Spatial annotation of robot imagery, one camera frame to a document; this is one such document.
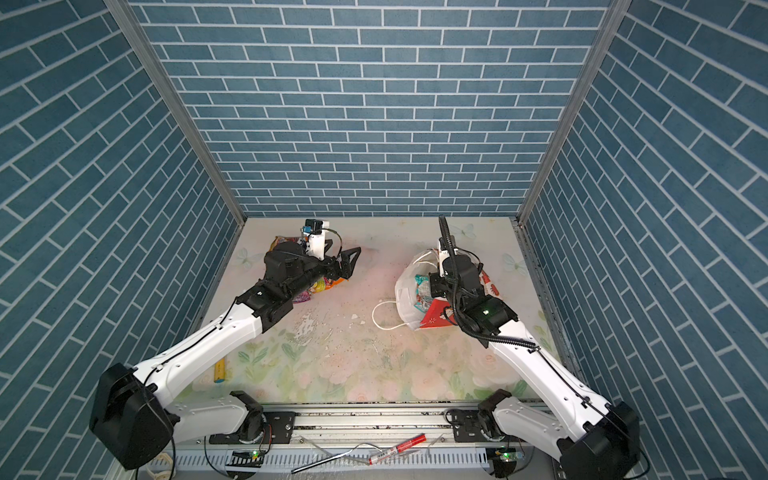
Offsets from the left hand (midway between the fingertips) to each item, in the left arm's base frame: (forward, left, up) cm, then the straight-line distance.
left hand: (348, 246), depth 76 cm
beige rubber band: (-45, +39, -26) cm, 65 cm away
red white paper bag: (-12, -24, -13) cm, 30 cm away
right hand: (-3, -23, -3) cm, 23 cm away
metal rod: (-43, +6, -28) cm, 51 cm away
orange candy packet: (+25, +31, -26) cm, 47 cm away
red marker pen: (-41, -13, -27) cm, 50 cm away
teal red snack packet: (-3, -21, -18) cm, 28 cm away
